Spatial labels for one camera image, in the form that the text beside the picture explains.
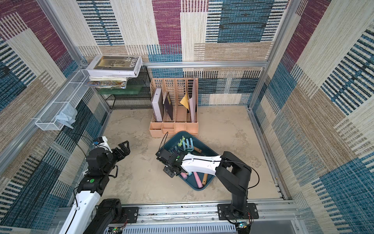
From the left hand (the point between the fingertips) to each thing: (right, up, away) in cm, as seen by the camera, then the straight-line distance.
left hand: (121, 144), depth 78 cm
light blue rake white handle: (+36, -5, +14) cm, 39 cm away
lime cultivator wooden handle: (+40, -5, +16) cm, 43 cm away
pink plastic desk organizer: (+23, +25, +49) cm, 60 cm away
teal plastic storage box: (+37, -21, +5) cm, 43 cm away
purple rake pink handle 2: (+42, -22, +3) cm, 47 cm away
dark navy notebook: (+20, +23, +27) cm, 41 cm away
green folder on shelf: (-3, +33, +17) cm, 37 cm away
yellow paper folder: (+33, +24, +11) cm, 43 cm away
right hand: (+25, -14, +8) cm, 30 cm away
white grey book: (+15, +24, +18) cm, 34 cm away
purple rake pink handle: (+33, -17, +3) cm, 37 cm away
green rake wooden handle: (+44, -21, +5) cm, 49 cm away
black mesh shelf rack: (-2, +29, +41) cm, 50 cm away
